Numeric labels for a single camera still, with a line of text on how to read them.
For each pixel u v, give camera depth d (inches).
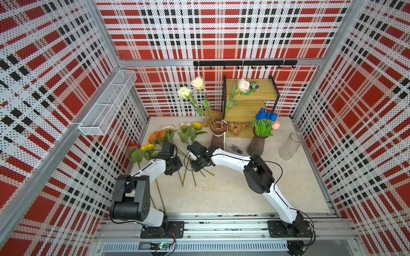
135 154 37.5
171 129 42.8
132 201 17.2
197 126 43.7
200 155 29.6
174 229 29.0
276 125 29.5
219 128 36.0
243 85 31.4
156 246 27.6
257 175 22.2
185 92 31.3
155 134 40.1
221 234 28.9
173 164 33.0
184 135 42.2
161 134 39.9
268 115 32.3
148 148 38.7
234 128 41.1
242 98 33.2
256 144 35.7
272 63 35.1
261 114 30.4
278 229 28.7
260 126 32.4
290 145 34.8
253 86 34.8
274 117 31.5
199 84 30.3
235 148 40.0
